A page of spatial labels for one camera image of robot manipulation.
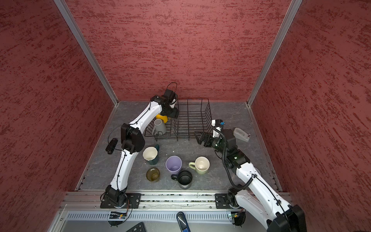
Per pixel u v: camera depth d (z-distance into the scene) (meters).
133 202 0.74
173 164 0.82
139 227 0.67
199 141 0.67
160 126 0.92
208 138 0.66
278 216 0.39
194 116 1.10
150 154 0.85
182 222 0.64
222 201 0.74
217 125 0.69
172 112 0.89
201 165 0.85
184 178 0.81
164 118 0.97
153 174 0.82
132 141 0.62
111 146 0.91
